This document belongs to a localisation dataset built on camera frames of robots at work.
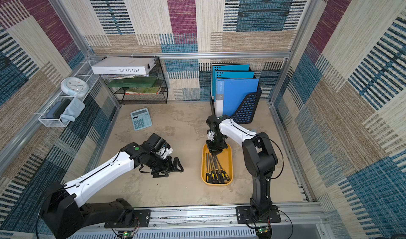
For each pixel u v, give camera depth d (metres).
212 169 0.87
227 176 0.84
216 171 0.84
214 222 0.73
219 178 0.81
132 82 1.00
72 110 0.68
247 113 0.99
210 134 0.85
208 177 0.85
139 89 1.01
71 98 0.70
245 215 0.73
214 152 0.81
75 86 0.75
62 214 0.38
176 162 0.70
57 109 0.65
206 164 0.91
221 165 0.89
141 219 0.73
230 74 0.97
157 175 0.73
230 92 0.92
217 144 0.79
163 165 0.69
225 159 0.91
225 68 1.01
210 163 0.91
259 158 0.50
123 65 0.79
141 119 1.08
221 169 0.87
